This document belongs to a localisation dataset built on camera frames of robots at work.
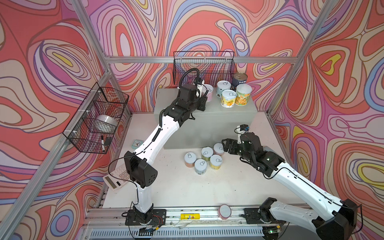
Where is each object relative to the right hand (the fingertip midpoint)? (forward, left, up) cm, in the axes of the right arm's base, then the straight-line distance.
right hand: (229, 145), depth 77 cm
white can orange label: (+1, +21, -15) cm, 25 cm away
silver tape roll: (+6, +61, +13) cm, 62 cm away
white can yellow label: (-2, +6, -15) cm, 17 cm away
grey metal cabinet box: (+20, +9, -11) cm, 25 cm away
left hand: (+19, +11, +18) cm, 29 cm away
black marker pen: (0, +63, +6) cm, 63 cm away
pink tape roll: (-28, +4, -16) cm, 32 cm away
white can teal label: (-4, +15, -15) cm, 22 cm away
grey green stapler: (+7, -30, -18) cm, 35 cm away
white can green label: (+4, +11, -14) cm, 18 cm away
